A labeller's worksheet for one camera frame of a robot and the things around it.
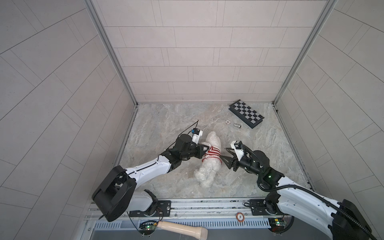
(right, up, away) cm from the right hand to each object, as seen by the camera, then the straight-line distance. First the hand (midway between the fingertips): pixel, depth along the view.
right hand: (222, 155), depth 75 cm
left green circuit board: (-35, -30, -10) cm, 47 cm away
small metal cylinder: (+15, +13, +27) cm, 33 cm away
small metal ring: (+8, +15, +30) cm, 34 cm away
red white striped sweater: (-5, +1, +2) cm, 5 cm away
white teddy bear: (-6, -3, -2) cm, 7 cm away
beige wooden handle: (-16, -30, -11) cm, 36 cm away
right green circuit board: (+24, -30, -7) cm, 39 cm away
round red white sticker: (+7, -27, -6) cm, 29 cm away
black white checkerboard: (+21, +22, +31) cm, 43 cm away
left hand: (-5, +3, +3) cm, 7 cm away
